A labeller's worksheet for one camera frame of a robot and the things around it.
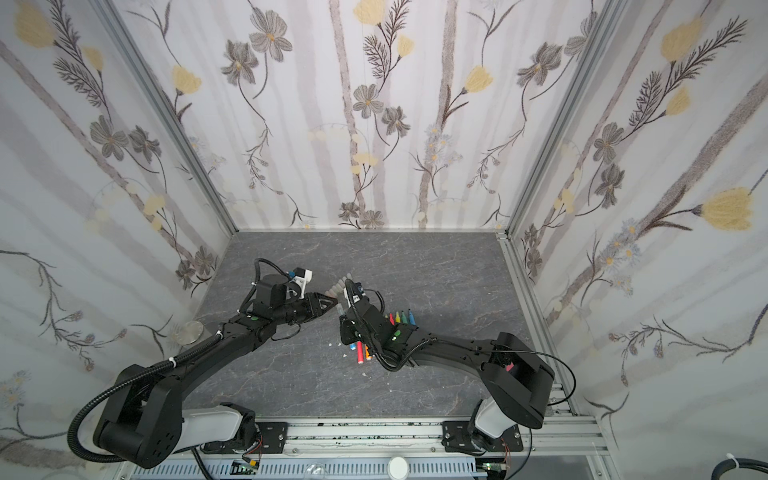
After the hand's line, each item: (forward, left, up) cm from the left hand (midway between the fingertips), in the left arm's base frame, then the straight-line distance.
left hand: (331, 296), depth 82 cm
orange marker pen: (-21, -11, +11) cm, 26 cm away
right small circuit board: (-40, -40, -14) cm, 58 cm away
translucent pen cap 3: (+12, +2, -15) cm, 19 cm away
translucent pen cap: (+15, 0, -16) cm, 22 cm away
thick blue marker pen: (0, -24, -15) cm, 28 cm away
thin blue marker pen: (-3, -3, -2) cm, 5 cm away
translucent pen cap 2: (+14, 0, -15) cm, 21 cm away
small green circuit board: (-38, +21, -18) cm, 47 cm away
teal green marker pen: (+1, -21, -15) cm, 26 cm away
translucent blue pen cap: (+18, -2, -16) cm, 25 cm away
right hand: (-6, -1, +1) cm, 6 cm away
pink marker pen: (-11, -8, -15) cm, 20 cm away
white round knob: (-40, -17, -5) cm, 44 cm away
